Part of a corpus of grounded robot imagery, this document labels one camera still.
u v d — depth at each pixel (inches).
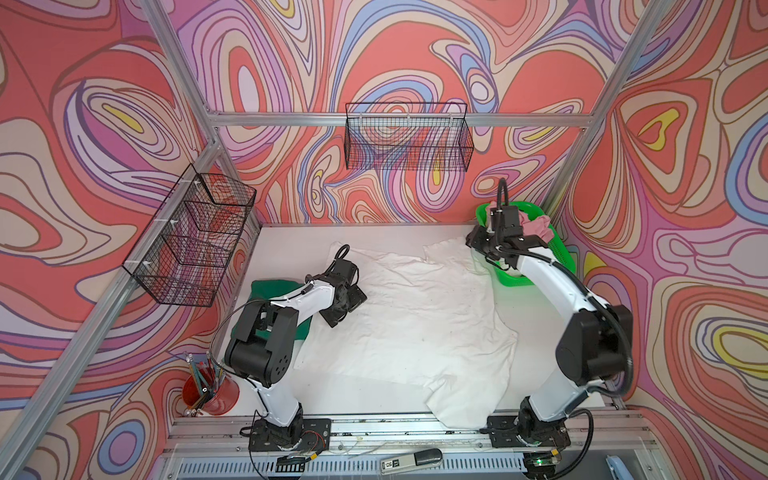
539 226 42.8
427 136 37.7
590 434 27.4
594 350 18.3
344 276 29.8
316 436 28.3
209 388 28.8
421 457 26.2
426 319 36.9
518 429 27.8
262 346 18.7
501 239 26.4
